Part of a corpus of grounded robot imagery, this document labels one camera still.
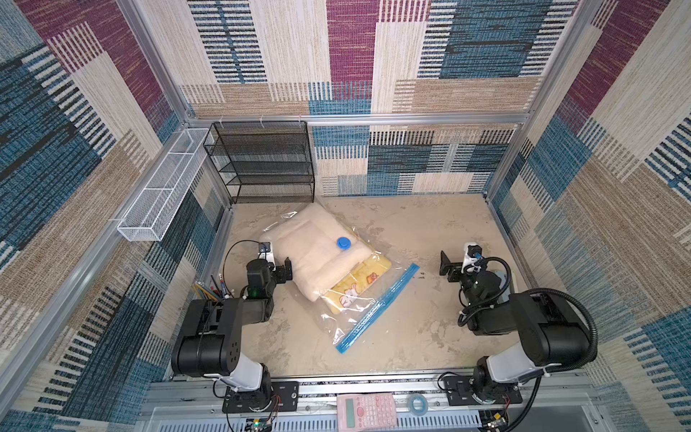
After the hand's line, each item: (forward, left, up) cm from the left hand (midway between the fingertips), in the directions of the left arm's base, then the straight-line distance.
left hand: (275, 259), depth 94 cm
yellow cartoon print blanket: (-11, -24, -3) cm, 27 cm away
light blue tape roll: (-44, -42, -6) cm, 61 cm away
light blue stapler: (-18, -64, +18) cm, 69 cm away
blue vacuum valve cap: (+6, -24, 0) cm, 25 cm away
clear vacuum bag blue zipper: (-22, -23, -4) cm, 32 cm away
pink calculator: (-44, -27, -5) cm, 52 cm away
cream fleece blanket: (+8, -15, -3) cm, 17 cm away
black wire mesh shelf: (+37, +7, +14) cm, 40 cm away
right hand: (-2, -62, +3) cm, 62 cm away
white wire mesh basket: (-3, +26, +27) cm, 38 cm away
